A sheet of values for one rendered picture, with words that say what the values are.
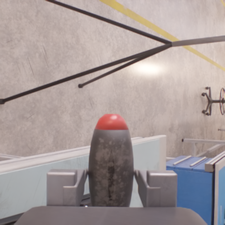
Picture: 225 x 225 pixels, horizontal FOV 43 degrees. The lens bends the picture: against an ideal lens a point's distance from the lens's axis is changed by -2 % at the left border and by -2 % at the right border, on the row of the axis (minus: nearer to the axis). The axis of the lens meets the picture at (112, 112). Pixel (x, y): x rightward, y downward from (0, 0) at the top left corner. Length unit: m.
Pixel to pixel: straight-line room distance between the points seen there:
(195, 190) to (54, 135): 0.92
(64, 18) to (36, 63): 0.41
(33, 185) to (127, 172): 0.23
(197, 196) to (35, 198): 1.48
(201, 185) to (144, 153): 1.17
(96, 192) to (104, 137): 0.03
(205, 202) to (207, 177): 0.15
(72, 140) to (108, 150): 1.83
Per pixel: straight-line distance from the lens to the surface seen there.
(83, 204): 0.42
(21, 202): 0.37
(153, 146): 0.67
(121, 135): 0.16
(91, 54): 2.19
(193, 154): 3.98
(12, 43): 1.66
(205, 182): 1.77
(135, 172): 0.17
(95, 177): 0.16
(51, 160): 0.40
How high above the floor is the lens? 1.27
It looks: 32 degrees down
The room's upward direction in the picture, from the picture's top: 90 degrees clockwise
